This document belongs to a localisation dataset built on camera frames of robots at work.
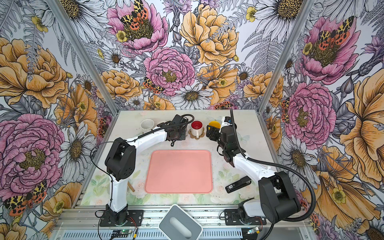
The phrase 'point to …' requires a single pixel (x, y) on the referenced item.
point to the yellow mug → (214, 123)
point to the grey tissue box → (177, 224)
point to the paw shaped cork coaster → (193, 136)
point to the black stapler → (239, 184)
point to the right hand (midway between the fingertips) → (211, 131)
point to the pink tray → (179, 171)
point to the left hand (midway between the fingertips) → (179, 138)
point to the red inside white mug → (196, 128)
